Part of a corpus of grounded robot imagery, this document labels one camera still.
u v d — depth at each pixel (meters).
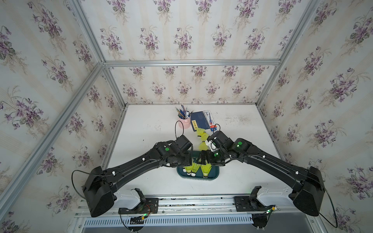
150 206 0.72
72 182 0.45
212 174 0.82
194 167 0.82
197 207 0.73
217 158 0.64
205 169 0.79
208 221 0.76
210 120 1.08
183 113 1.01
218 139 0.58
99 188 0.38
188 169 0.80
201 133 0.97
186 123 1.00
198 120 1.08
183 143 0.58
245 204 0.73
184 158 0.68
